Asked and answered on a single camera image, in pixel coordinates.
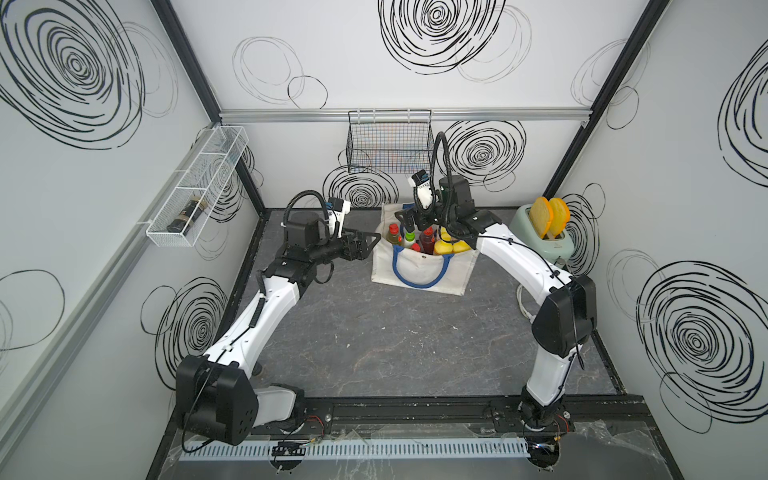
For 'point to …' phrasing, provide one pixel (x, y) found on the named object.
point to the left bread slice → (541, 214)
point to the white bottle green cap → (409, 239)
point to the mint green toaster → (558, 247)
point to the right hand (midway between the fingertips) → (411, 204)
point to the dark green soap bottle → (415, 246)
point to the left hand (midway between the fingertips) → (368, 234)
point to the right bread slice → (560, 216)
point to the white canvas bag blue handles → (406, 268)
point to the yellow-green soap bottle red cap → (393, 236)
